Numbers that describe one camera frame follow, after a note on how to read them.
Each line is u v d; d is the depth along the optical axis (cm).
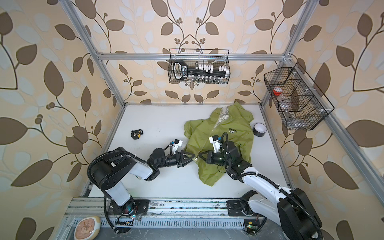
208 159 70
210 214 74
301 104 73
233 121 105
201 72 83
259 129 105
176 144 81
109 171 48
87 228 67
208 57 91
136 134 99
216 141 75
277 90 85
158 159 69
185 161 75
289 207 40
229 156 63
